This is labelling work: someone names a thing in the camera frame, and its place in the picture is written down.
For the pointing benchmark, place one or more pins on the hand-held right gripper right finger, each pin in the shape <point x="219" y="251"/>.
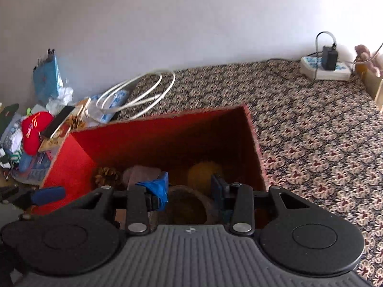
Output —
<point x="218" y="195"/>

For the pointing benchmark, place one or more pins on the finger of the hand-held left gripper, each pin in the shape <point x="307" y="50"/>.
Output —
<point x="48" y="195"/>

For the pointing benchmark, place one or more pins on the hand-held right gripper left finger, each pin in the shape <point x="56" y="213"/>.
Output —
<point x="155" y="191"/>

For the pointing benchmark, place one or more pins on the brown dried gourd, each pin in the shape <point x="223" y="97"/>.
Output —
<point x="202" y="175"/>

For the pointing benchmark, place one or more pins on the clear packing tape roll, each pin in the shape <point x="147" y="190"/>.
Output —
<point x="182" y="187"/>

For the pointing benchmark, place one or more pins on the red cardboard box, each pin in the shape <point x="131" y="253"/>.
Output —
<point x="149" y="137"/>

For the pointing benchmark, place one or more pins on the blue printed box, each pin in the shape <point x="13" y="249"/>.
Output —
<point x="36" y="164"/>

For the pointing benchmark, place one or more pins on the brown pine cone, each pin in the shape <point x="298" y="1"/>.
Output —
<point x="106" y="177"/>
<point x="74" y="123"/>

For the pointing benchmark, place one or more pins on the tan cardboard piece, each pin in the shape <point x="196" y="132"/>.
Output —
<point x="54" y="143"/>

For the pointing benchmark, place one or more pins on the red plush cushion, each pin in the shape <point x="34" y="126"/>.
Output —
<point x="33" y="131"/>

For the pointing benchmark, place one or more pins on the black smartphone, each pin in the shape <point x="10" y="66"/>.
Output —
<point x="58" y="121"/>

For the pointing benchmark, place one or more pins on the dark green felt item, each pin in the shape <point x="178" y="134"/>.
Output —
<point x="9" y="115"/>

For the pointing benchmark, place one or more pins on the blue patterned white packet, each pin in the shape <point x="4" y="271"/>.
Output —
<point x="112" y="103"/>

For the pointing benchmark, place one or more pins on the crumpled white plastic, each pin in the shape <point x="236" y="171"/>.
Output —
<point x="62" y="95"/>

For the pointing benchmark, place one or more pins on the floral patterned cloth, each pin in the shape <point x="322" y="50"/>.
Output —
<point x="314" y="143"/>

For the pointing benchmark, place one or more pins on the blue packet with clips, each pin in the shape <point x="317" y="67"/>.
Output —
<point x="46" y="77"/>

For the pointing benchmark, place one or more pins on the white power strip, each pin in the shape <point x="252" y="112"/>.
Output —
<point x="311" y="71"/>

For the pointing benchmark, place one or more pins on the black charger adapter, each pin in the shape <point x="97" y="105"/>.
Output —
<point x="329" y="58"/>

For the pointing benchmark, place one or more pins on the gold paper bag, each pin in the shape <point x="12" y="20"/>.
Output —
<point x="374" y="86"/>

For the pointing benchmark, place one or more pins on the pink plush toy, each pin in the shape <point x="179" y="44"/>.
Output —
<point x="363" y="52"/>

